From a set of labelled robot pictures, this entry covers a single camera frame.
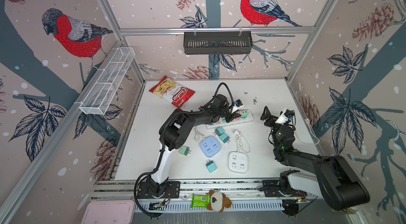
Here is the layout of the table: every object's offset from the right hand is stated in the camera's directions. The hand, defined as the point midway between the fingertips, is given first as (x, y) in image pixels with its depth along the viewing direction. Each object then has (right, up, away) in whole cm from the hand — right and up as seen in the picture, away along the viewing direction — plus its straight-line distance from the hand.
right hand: (272, 110), depth 83 cm
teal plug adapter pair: (-28, -13, +9) cm, 32 cm away
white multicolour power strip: (-26, -8, +11) cm, 30 cm away
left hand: (-16, -2, +9) cm, 18 cm away
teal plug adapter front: (-33, -28, -4) cm, 44 cm away
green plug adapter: (-13, -3, +10) cm, 17 cm away
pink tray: (-78, -43, -15) cm, 90 cm away
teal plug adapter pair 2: (-25, -16, +5) cm, 30 cm away
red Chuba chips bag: (-60, +10, +27) cm, 67 cm away
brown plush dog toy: (-30, -39, -15) cm, 51 cm away
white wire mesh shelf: (-86, +6, -12) cm, 87 cm away
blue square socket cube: (-34, -20, +3) cm, 39 cm away
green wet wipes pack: (-38, -39, -13) cm, 56 cm away
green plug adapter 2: (-48, -22, +1) cm, 52 cm away
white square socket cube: (-19, -26, -3) cm, 33 cm away
